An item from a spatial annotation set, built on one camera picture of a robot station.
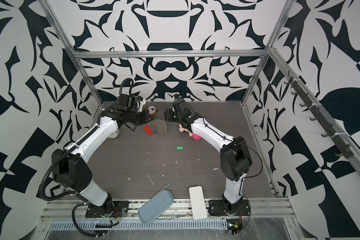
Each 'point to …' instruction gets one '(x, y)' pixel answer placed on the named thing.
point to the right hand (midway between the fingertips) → (167, 111)
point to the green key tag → (180, 148)
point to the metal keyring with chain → (160, 120)
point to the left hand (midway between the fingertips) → (155, 114)
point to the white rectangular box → (197, 202)
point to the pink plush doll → (194, 136)
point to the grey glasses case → (162, 201)
